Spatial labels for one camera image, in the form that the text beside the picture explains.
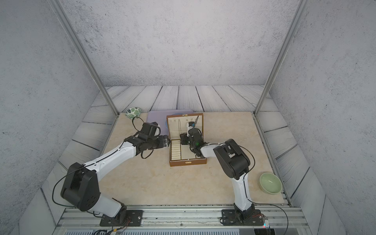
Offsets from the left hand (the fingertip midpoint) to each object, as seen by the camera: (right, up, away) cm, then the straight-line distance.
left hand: (168, 141), depth 87 cm
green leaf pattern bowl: (-34, +20, +32) cm, 51 cm away
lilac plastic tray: (-11, +16, +30) cm, 36 cm away
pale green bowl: (+58, -23, -5) cm, 62 cm away
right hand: (+7, +3, +10) cm, 13 cm away
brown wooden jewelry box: (+7, -8, +4) cm, 11 cm away
